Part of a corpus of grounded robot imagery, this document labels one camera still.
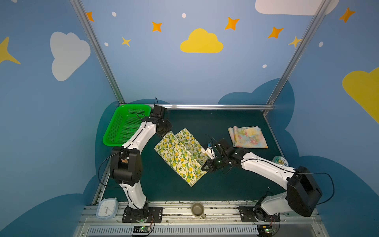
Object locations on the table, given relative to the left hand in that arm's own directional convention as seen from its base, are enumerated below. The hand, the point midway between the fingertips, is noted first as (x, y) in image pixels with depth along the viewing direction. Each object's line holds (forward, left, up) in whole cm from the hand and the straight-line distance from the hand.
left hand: (173, 126), depth 92 cm
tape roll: (-18, -65, -7) cm, 68 cm away
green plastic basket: (+15, +40, -14) cm, 45 cm away
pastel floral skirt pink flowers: (+3, -52, -14) cm, 54 cm away
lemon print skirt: (-15, -6, -7) cm, 17 cm away
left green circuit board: (-53, +11, -15) cm, 56 cm away
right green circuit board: (-52, -50, -16) cm, 73 cm away
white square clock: (-45, +30, -12) cm, 55 cm away
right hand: (-25, -19, -5) cm, 32 cm away
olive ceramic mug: (-44, -16, -15) cm, 49 cm away
